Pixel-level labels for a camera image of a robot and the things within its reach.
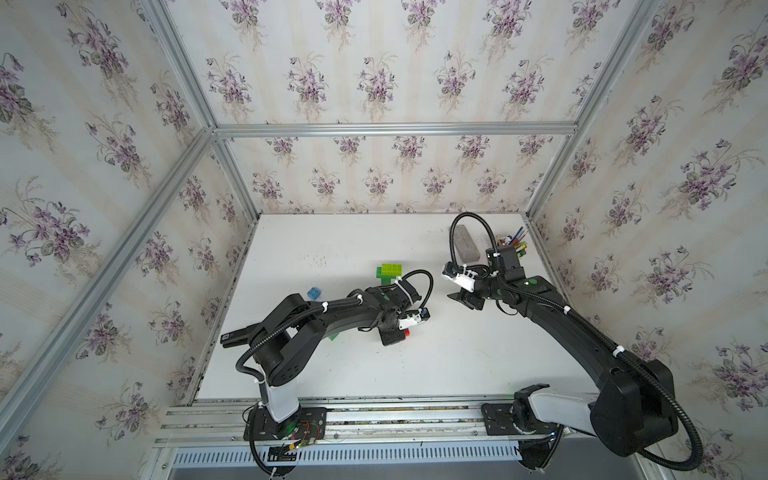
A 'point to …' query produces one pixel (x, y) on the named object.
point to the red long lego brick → (407, 332)
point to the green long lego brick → (385, 279)
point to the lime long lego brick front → (392, 269)
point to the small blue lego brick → (314, 293)
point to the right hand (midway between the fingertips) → (461, 282)
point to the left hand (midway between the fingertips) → (395, 330)
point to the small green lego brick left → (333, 336)
